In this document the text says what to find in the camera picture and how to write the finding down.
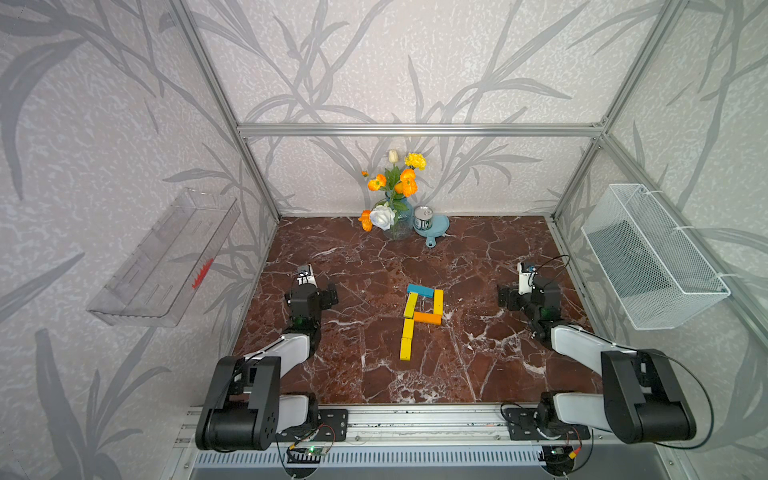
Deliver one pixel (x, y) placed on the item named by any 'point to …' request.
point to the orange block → (427, 318)
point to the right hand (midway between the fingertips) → (514, 282)
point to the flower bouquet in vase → (394, 213)
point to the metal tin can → (423, 217)
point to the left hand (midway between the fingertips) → (314, 282)
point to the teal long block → (421, 290)
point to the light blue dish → (439, 228)
